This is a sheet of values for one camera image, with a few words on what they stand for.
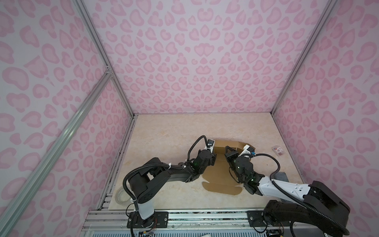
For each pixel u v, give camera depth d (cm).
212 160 68
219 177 87
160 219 73
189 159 72
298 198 45
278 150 95
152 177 48
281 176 85
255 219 73
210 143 75
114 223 72
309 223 51
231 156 72
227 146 81
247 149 75
